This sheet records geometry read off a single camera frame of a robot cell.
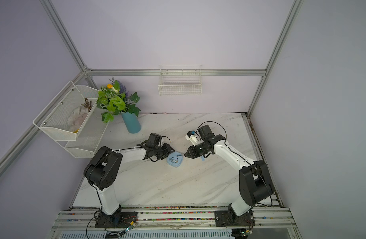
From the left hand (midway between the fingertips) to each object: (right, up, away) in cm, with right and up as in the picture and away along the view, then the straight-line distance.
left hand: (174, 151), depth 96 cm
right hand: (+9, -1, -11) cm, 15 cm away
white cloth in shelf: (-51, +21, -18) cm, 58 cm away
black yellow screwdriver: (+5, -2, -3) cm, 6 cm away
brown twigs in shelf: (-48, +29, -14) cm, 57 cm away
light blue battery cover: (+17, 0, -21) cm, 27 cm away
